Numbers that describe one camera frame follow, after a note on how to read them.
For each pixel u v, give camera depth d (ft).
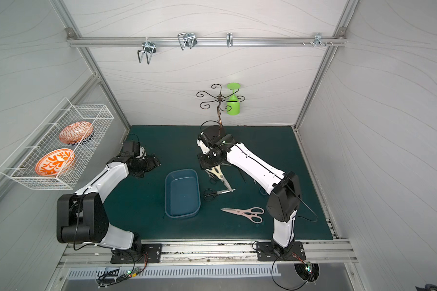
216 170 2.67
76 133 2.37
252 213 2.76
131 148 2.31
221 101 2.97
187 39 2.51
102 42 2.58
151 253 2.41
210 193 2.97
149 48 2.58
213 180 3.14
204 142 2.16
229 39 2.47
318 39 2.51
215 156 1.87
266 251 2.42
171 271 2.30
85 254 2.46
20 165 1.83
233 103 3.28
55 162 2.06
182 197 2.96
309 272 2.34
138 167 2.44
